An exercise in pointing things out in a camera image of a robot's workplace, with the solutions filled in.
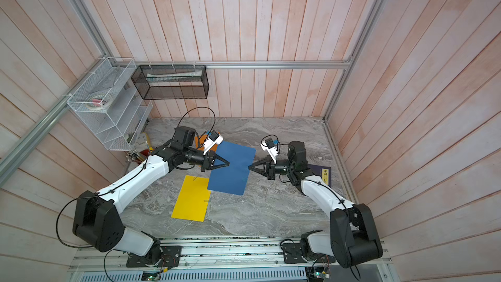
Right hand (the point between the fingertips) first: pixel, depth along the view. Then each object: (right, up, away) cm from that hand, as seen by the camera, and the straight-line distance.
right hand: (251, 168), depth 76 cm
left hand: (-10, +1, -2) cm, 10 cm away
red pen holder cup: (-50, +4, +14) cm, 52 cm away
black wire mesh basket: (-37, +38, +12) cm, 54 cm away
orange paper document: (-18, +11, -8) cm, 23 cm away
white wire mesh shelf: (-54, +17, +2) cm, 57 cm away
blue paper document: (-8, -4, -2) cm, 9 cm away
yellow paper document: (-26, -17, +13) cm, 33 cm away
